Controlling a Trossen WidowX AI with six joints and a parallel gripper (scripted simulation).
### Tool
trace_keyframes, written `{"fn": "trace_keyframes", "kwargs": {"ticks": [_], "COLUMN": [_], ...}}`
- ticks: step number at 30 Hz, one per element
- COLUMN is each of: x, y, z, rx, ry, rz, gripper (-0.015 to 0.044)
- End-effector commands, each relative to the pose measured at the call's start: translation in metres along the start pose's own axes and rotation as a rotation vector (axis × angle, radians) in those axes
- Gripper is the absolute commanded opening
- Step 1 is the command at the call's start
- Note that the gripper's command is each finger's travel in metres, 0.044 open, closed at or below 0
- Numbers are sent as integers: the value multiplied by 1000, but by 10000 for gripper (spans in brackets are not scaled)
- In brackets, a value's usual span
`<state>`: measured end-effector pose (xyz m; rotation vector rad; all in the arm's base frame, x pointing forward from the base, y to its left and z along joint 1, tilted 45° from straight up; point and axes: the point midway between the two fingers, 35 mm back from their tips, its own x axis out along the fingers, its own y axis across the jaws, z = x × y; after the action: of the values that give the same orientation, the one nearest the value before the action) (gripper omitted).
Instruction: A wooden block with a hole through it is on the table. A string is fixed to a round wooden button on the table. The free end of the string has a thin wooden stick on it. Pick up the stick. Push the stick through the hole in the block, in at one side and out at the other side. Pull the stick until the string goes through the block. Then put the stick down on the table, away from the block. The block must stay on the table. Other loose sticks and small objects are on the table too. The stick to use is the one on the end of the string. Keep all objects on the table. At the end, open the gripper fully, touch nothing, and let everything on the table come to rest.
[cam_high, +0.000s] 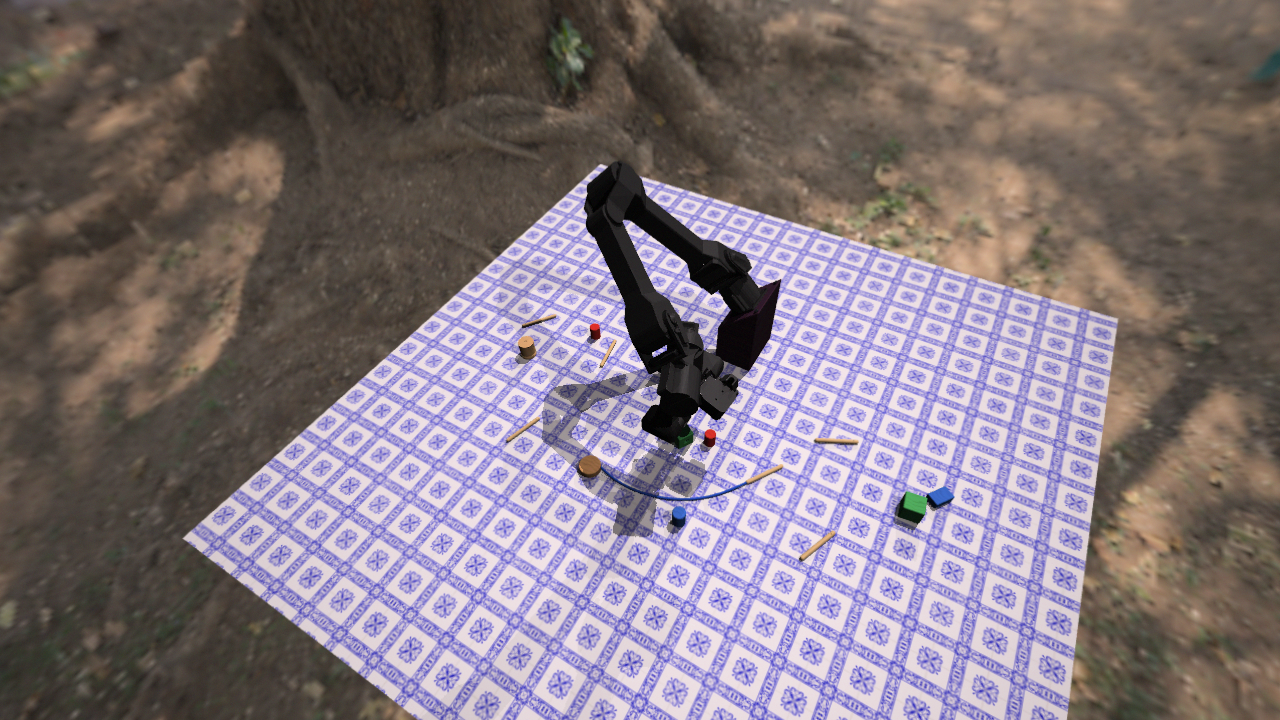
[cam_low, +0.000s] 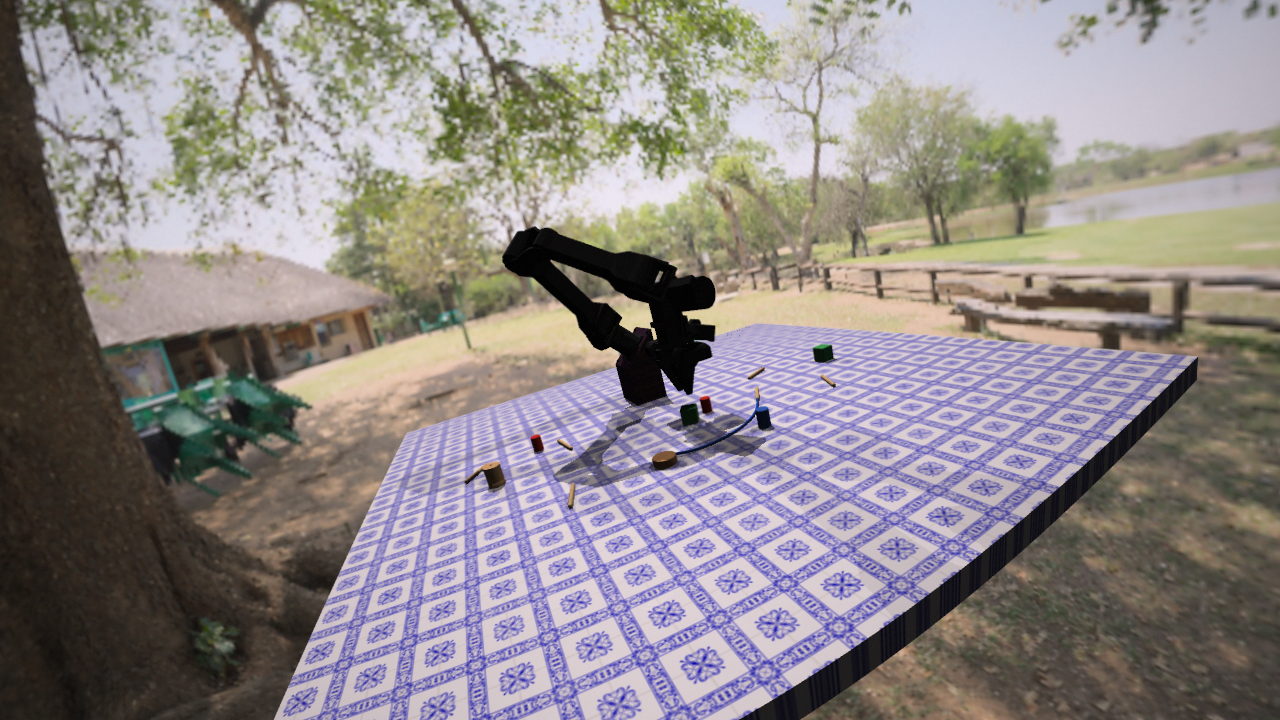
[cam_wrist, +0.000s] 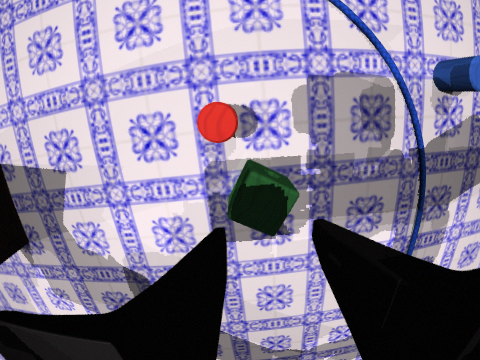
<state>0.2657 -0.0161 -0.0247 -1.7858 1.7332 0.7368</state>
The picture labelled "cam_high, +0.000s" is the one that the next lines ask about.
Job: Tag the blue cord with wooden stick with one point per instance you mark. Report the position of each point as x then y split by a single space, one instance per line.
702 497

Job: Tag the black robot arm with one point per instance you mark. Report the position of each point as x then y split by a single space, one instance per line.
618 194

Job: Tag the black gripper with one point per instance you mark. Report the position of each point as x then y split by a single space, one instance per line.
667 427

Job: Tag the blue flat block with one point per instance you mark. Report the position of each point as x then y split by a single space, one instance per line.
940 497

